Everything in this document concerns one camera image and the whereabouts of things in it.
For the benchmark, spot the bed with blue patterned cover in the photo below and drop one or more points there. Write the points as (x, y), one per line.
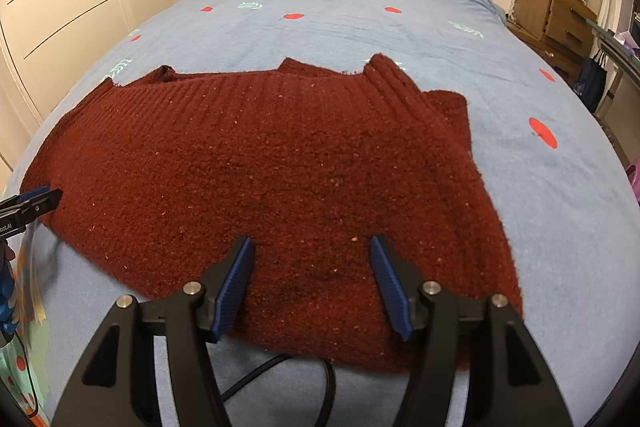
(325, 32)

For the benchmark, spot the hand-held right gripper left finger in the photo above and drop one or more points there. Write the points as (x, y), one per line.
(235, 287)

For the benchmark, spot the wooden nightstand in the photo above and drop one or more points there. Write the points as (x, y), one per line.
(560, 17)

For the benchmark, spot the glass desk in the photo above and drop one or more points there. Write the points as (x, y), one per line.
(617, 39)

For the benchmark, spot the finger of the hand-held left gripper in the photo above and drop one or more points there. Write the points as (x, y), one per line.
(45, 204)
(30, 196)

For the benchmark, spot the purple plastic stool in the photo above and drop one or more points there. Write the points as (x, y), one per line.
(635, 182)

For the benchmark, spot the dark red knit sweater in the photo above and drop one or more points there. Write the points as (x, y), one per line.
(250, 167)

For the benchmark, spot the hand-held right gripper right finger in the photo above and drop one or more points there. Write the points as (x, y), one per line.
(390, 287)

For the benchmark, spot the dark blue bag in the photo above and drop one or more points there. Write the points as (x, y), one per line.
(590, 82)

